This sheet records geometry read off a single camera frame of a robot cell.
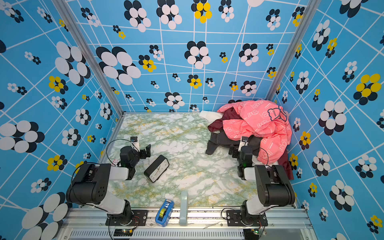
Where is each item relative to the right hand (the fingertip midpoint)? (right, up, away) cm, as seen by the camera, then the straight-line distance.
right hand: (241, 145), depth 94 cm
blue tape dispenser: (-44, -30, -23) cm, 58 cm away
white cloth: (-18, +20, +24) cm, 36 cm away
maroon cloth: (-13, +13, +15) cm, 23 cm away
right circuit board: (-3, -39, -24) cm, 46 cm away
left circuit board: (-65, -40, -22) cm, 79 cm away
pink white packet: (-80, -11, 0) cm, 81 cm away
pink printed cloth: (+11, +17, -4) cm, 20 cm away
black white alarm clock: (-51, -12, -11) cm, 53 cm away
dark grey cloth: (-14, +3, +5) cm, 15 cm away
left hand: (-63, 0, 0) cm, 63 cm away
